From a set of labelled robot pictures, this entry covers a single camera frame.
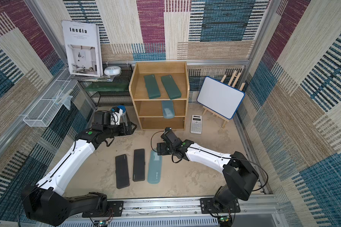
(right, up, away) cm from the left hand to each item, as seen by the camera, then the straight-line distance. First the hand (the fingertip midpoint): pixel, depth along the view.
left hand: (129, 125), depth 80 cm
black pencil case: (-6, -28, +5) cm, 29 cm away
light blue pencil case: (+13, -26, +7) cm, 30 cm away
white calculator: (+41, -1, +25) cm, 48 cm away
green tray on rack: (-20, +25, +15) cm, 35 cm away
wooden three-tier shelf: (+17, +20, +3) cm, 26 cm away
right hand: (+18, -13, +5) cm, 22 cm away
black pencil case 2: (+3, -27, +8) cm, 28 cm away
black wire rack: (-33, +20, +39) cm, 55 cm away
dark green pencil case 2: (+23, +23, +5) cm, 32 cm away
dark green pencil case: (+12, +23, +7) cm, 27 cm away
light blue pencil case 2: (+21, +10, +12) cm, 26 cm away
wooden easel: (+57, +5, +22) cm, 62 cm away
